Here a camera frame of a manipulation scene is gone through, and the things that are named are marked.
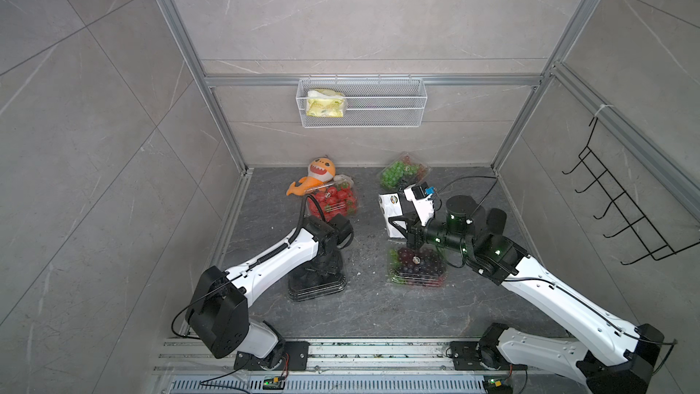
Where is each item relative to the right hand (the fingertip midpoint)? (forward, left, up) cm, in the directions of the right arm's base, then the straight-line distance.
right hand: (393, 219), depth 67 cm
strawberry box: (+26, +17, -25) cm, 40 cm away
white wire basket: (+53, +2, 0) cm, 53 cm away
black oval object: (+18, -44, -30) cm, 56 cm away
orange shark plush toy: (+38, +24, -21) cm, 50 cm away
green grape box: (+38, -9, -22) cm, 45 cm away
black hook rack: (-10, -57, +3) cm, 58 cm away
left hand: (-3, +19, -20) cm, 28 cm away
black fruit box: (-5, +21, -25) cm, 34 cm away
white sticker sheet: (+1, +1, +3) cm, 4 cm away
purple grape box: (-2, -11, -23) cm, 26 cm away
